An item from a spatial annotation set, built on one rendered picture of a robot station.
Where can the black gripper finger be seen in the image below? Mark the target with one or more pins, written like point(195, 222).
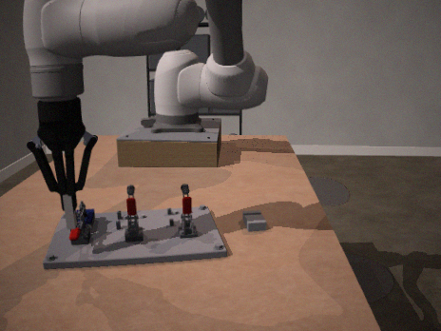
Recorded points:
point(72, 187)
point(35, 146)

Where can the blue block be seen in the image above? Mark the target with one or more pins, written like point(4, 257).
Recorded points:
point(89, 219)

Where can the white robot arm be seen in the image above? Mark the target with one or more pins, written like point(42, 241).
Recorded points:
point(65, 31)

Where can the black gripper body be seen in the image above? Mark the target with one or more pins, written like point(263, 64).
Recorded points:
point(66, 116)

